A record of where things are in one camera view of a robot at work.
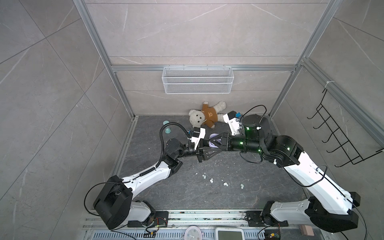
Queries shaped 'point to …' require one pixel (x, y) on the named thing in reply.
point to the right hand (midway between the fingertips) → (211, 139)
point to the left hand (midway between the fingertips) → (220, 145)
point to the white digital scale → (229, 233)
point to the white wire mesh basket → (197, 80)
